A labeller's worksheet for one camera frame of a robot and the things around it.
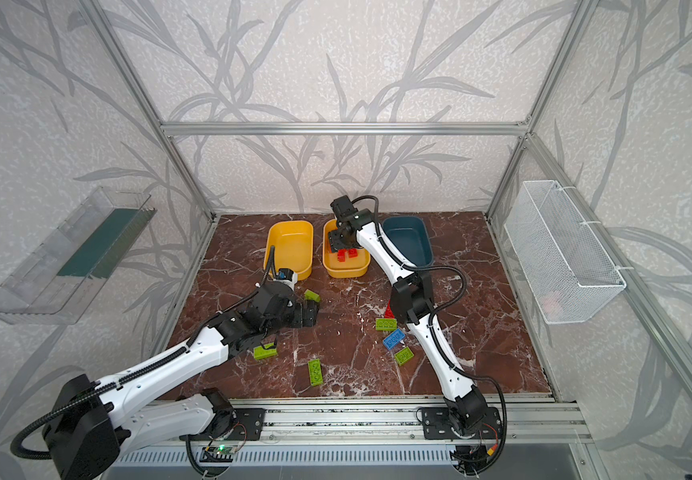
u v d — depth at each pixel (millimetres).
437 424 735
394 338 886
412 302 656
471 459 735
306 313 733
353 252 1069
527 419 755
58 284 641
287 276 722
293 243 1052
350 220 753
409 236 1143
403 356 847
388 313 915
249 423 739
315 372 806
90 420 387
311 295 930
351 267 999
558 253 641
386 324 894
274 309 612
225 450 706
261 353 830
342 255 1083
